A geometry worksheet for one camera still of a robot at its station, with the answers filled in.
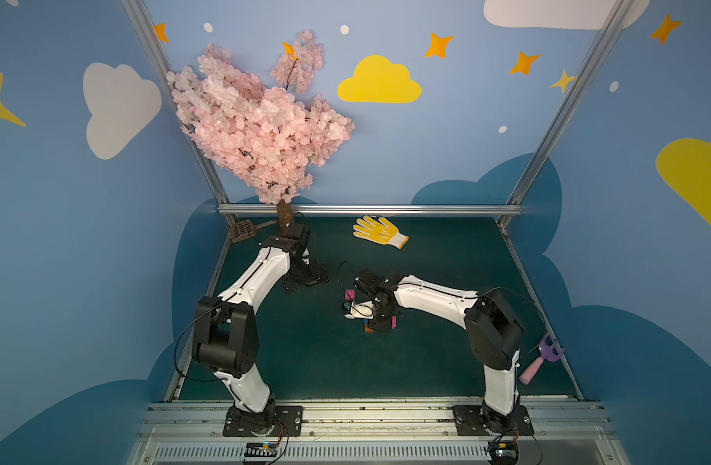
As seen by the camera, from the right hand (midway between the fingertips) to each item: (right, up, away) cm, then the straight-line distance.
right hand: (379, 316), depth 90 cm
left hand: (-20, +12, -1) cm, 23 cm away
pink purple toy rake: (+52, -10, -4) cm, 53 cm away
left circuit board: (-32, -30, -17) cm, 47 cm away
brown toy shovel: (-54, +29, +25) cm, 66 cm away
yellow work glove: (+3, +28, +29) cm, 40 cm away
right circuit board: (+31, -31, -17) cm, 47 cm away
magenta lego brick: (+3, +1, -10) cm, 10 cm away
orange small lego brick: (-4, -4, -1) cm, 6 cm away
